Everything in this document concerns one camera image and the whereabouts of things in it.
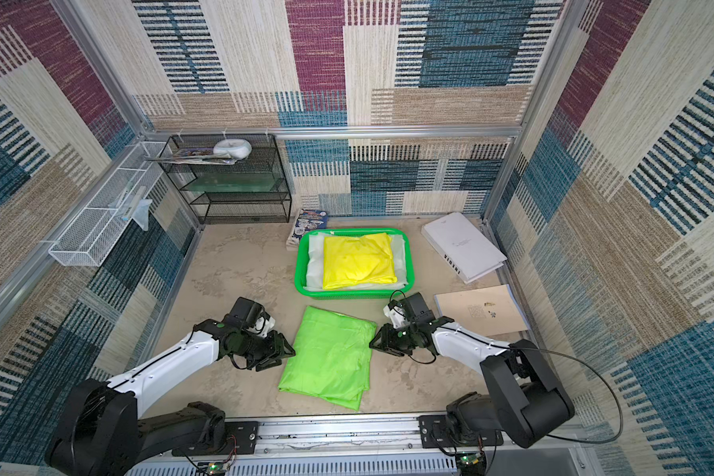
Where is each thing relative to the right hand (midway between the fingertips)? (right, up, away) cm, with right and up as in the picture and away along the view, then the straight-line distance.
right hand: (373, 342), depth 86 cm
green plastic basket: (-23, +21, +11) cm, 33 cm away
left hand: (-23, -2, -3) cm, 23 cm away
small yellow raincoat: (-2, +23, +9) cm, 25 cm away
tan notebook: (+35, +7, +8) cm, 36 cm away
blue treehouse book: (-24, +38, +32) cm, 55 cm away
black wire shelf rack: (-49, +51, +20) cm, 74 cm away
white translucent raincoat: (-18, +21, +13) cm, 31 cm away
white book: (+33, +27, +23) cm, 48 cm away
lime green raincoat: (-12, -4, -2) cm, 13 cm away
